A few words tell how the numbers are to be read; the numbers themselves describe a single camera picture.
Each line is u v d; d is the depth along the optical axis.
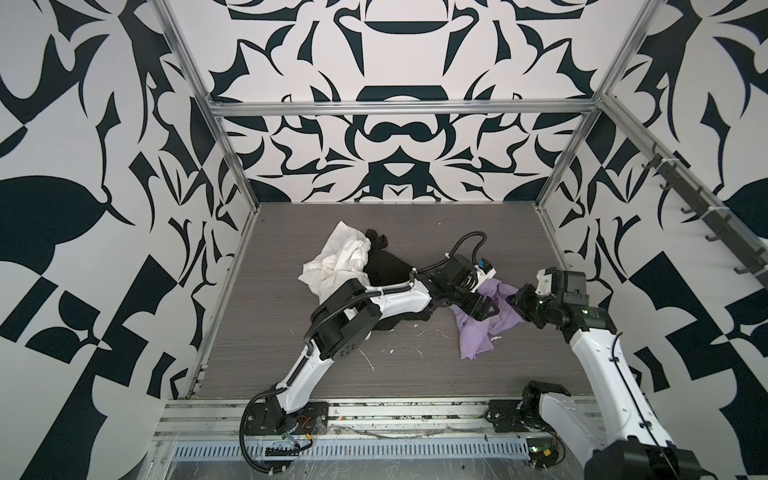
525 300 0.71
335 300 0.56
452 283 0.72
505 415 0.74
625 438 0.40
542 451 0.71
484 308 0.77
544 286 0.72
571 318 0.55
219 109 0.92
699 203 0.60
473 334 0.83
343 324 0.52
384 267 0.97
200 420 0.76
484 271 0.79
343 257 0.89
